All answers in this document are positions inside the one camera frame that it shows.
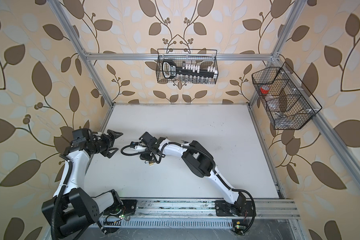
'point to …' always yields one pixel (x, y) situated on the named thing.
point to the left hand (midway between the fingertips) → (120, 138)
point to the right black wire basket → (288, 103)
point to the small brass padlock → (150, 163)
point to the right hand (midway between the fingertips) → (143, 154)
